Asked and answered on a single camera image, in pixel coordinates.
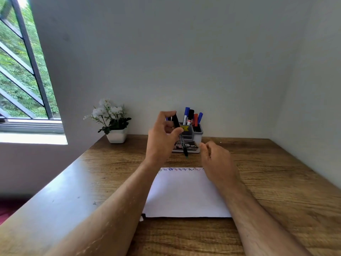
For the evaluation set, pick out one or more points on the person's left hand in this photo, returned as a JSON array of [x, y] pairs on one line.
[[159, 143]]

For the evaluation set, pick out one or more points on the person's right hand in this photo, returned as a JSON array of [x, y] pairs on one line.
[[221, 167]]

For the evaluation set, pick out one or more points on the blue capped white label marker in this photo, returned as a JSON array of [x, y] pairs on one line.
[[186, 111]]

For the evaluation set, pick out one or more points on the white barrel black cap marker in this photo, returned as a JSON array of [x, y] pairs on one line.
[[190, 113]]

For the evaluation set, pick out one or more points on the white paper sheet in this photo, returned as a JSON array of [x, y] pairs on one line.
[[183, 197]]

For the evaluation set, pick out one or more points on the person's right forearm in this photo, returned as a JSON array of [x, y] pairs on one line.
[[261, 226]]

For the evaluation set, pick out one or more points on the person's left forearm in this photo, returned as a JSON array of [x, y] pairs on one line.
[[106, 218]]

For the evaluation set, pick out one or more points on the grey white desk organizer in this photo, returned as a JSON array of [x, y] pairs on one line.
[[197, 135]]

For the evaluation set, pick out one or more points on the white square flower pot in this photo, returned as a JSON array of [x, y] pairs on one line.
[[116, 135]]

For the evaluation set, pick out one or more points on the artificial white flower plant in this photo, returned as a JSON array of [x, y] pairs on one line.
[[114, 117]]

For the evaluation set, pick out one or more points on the window with dark bars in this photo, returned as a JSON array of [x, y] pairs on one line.
[[26, 125]]

